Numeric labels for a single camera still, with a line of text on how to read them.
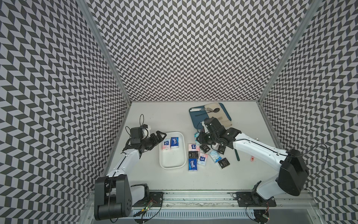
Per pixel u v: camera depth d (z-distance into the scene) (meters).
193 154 0.87
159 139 0.77
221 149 0.89
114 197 0.40
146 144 0.72
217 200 0.75
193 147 0.90
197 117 1.07
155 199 0.72
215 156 0.86
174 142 0.91
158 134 0.79
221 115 1.09
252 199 0.64
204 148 0.89
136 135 0.67
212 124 0.61
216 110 1.08
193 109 1.12
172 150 0.91
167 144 0.91
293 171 0.41
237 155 0.89
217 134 0.61
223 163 0.84
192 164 0.82
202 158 0.85
